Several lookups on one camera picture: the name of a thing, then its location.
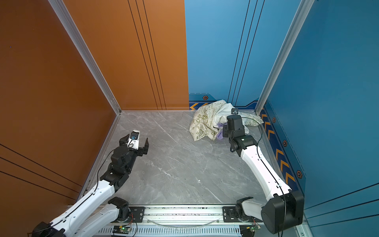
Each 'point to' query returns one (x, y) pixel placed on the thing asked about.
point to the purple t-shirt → (219, 134)
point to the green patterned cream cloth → (202, 125)
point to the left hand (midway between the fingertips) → (137, 135)
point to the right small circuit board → (253, 228)
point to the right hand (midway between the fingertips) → (229, 125)
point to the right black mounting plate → (229, 215)
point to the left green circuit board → (121, 229)
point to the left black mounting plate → (137, 214)
